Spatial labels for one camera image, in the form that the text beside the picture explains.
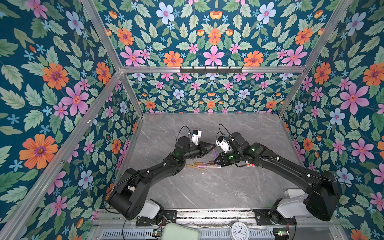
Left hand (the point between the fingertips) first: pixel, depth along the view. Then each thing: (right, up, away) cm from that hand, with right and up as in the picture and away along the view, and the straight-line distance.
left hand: (217, 144), depth 75 cm
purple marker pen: (-1, -4, +2) cm, 5 cm away
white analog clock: (+9, -39, -7) cm, 41 cm away
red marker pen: (+12, -6, -17) cm, 22 cm away
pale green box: (-22, -40, -5) cm, 46 cm away
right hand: (-1, -9, +2) cm, 9 cm away
